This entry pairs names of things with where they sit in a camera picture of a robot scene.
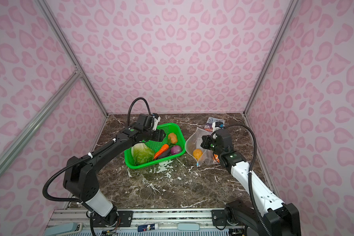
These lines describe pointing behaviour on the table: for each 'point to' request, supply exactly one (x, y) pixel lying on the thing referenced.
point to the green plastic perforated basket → (168, 129)
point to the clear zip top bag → (194, 149)
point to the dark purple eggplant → (166, 153)
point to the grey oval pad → (188, 226)
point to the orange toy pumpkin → (216, 158)
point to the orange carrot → (164, 147)
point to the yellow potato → (197, 153)
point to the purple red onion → (175, 150)
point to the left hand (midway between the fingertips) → (162, 131)
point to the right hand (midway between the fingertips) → (202, 135)
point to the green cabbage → (142, 154)
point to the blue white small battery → (148, 227)
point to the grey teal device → (62, 228)
